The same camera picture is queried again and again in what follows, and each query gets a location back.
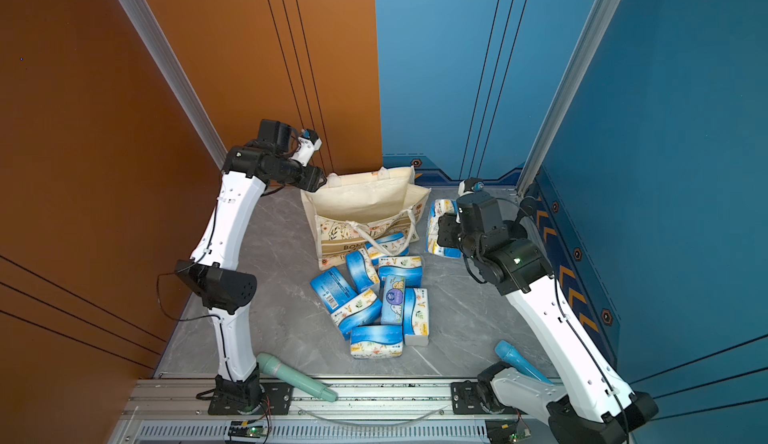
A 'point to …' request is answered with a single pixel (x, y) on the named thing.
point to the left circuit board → (242, 428)
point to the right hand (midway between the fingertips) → (446, 220)
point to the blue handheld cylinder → (521, 363)
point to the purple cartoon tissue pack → (392, 299)
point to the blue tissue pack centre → (409, 267)
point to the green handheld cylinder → (274, 367)
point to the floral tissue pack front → (376, 341)
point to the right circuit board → (518, 436)
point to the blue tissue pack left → (332, 288)
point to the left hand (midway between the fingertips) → (318, 171)
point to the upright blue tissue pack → (362, 272)
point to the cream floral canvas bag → (351, 211)
